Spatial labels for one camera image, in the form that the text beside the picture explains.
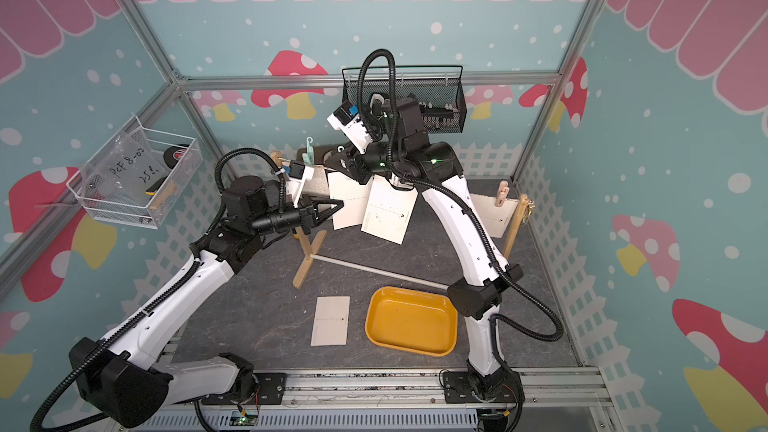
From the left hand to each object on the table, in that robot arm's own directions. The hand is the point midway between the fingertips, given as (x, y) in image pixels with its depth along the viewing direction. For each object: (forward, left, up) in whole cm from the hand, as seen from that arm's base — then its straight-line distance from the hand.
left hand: (342, 209), depth 67 cm
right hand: (+5, +1, +10) cm, 12 cm away
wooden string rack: (+8, +15, -31) cm, 36 cm away
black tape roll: (+20, +49, -1) cm, 52 cm away
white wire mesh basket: (-3, +43, 0) cm, 43 cm away
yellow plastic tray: (-13, -17, -34) cm, 40 cm away
